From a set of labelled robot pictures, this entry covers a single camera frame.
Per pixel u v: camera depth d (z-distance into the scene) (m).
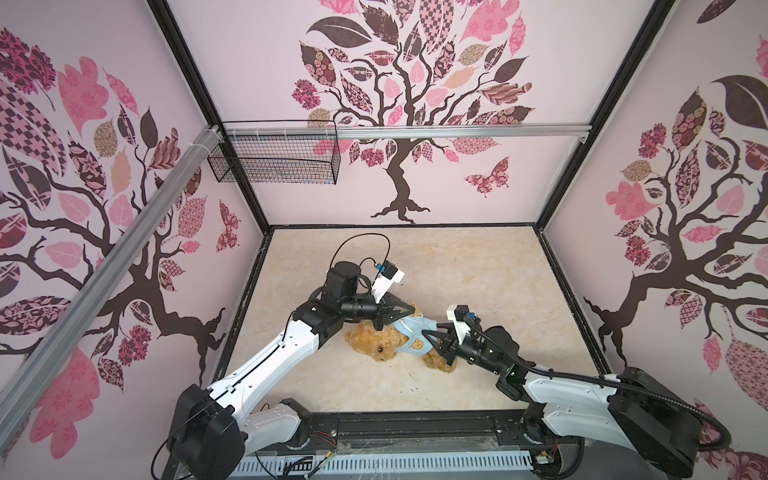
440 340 0.71
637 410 0.42
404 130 0.93
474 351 0.68
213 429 0.38
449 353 0.68
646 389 0.45
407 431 0.74
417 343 0.74
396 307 0.66
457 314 0.67
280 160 1.22
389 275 0.63
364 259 0.66
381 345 0.66
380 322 0.63
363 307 0.62
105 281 0.52
